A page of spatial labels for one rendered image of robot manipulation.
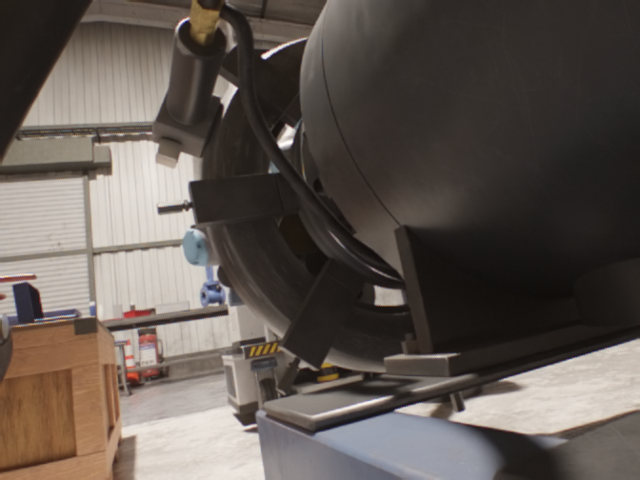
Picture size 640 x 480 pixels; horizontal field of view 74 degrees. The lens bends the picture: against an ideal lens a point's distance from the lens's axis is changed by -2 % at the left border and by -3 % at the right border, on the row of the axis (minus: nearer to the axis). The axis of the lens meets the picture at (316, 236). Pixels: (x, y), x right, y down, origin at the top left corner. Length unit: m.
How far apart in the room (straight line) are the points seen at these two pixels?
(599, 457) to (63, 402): 1.30
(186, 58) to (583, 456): 0.65
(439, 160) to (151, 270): 8.98
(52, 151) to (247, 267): 9.20
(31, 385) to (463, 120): 1.25
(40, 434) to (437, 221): 1.18
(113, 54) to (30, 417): 10.39
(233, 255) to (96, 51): 10.77
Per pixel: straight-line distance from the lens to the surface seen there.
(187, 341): 9.15
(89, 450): 1.38
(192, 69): 0.71
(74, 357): 1.37
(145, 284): 9.30
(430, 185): 0.44
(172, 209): 0.76
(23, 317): 1.42
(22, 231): 9.92
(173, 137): 0.88
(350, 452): 0.31
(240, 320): 2.18
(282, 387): 0.75
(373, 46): 0.46
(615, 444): 0.22
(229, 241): 0.78
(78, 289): 9.42
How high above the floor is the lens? 0.32
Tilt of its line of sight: 12 degrees up
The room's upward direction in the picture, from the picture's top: 10 degrees counter-clockwise
